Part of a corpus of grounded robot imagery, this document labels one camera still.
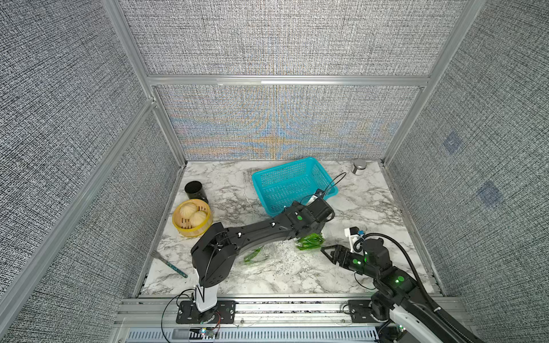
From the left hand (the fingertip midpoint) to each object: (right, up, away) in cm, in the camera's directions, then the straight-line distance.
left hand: (314, 213), depth 83 cm
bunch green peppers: (-25, -18, +2) cm, 32 cm away
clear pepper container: (-21, -18, +5) cm, 28 cm away
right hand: (+3, -12, -5) cm, 13 cm away
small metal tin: (+29, +20, +29) cm, 46 cm away
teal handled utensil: (-57, -20, +1) cm, 60 cm away
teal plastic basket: (-9, +10, +27) cm, 30 cm away
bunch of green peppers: (-1, -12, +5) cm, 13 cm away
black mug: (-51, +8, +14) cm, 54 cm away
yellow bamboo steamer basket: (-54, -7, +8) cm, 55 cm away
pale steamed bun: (-53, 0, +10) cm, 54 cm away
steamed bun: (-48, -3, +7) cm, 48 cm away
